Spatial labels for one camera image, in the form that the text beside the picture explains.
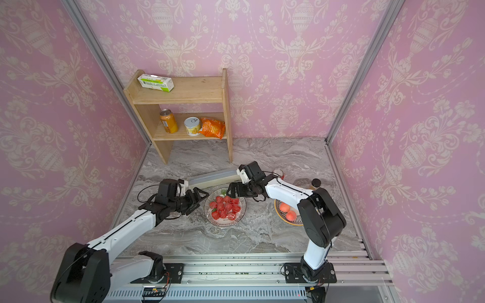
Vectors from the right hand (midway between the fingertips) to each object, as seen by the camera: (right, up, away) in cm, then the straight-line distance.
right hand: (235, 192), depth 88 cm
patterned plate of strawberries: (-6, -13, -3) cm, 15 cm away
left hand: (-13, -2, -4) cm, 14 cm away
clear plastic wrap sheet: (-6, -8, -1) cm, 10 cm away
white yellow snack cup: (-20, +32, +2) cm, 38 cm away
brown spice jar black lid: (+39, +4, +3) cm, 40 cm away
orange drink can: (-31, +34, 0) cm, 46 cm away
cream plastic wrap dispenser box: (-13, +5, +9) cm, 16 cm away
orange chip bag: (-11, +30, +1) cm, 33 cm away
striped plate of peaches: (+24, -9, -3) cm, 26 cm away
